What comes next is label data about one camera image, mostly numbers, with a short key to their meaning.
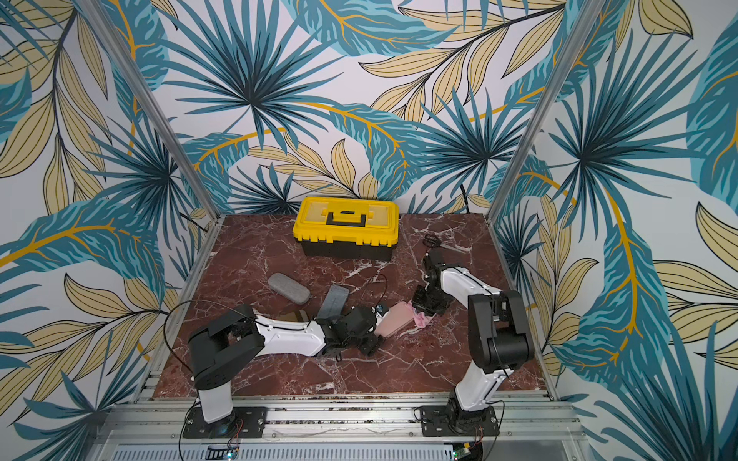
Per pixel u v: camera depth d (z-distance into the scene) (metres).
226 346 0.51
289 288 0.95
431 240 1.13
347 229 0.94
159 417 0.77
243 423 0.73
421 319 0.89
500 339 0.48
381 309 0.78
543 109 0.86
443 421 0.73
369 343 0.78
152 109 0.85
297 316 0.88
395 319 0.90
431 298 0.80
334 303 0.92
